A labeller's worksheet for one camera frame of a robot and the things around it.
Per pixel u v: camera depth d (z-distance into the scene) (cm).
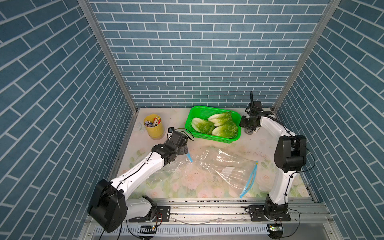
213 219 73
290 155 53
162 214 73
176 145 62
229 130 93
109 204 39
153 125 97
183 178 86
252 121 77
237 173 87
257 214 73
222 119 103
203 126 99
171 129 74
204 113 110
